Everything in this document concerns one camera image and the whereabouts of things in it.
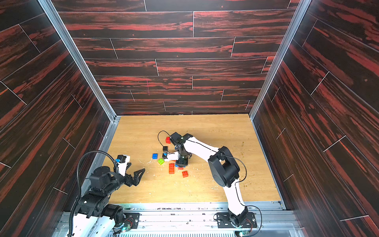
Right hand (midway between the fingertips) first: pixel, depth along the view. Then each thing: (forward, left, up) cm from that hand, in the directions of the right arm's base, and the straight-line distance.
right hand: (184, 159), depth 93 cm
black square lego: (+8, +14, -1) cm, 16 cm away
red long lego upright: (-6, +8, -1) cm, 10 cm away
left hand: (-13, +23, +14) cm, 30 cm away
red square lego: (+14, +13, +1) cm, 19 cm away
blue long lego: (-6, +4, +4) cm, 9 cm away
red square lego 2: (-6, +2, -1) cm, 6 cm away
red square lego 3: (-9, -1, -1) cm, 9 cm away
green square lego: (-1, +15, -1) cm, 15 cm away
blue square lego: (+2, +20, -1) cm, 20 cm away
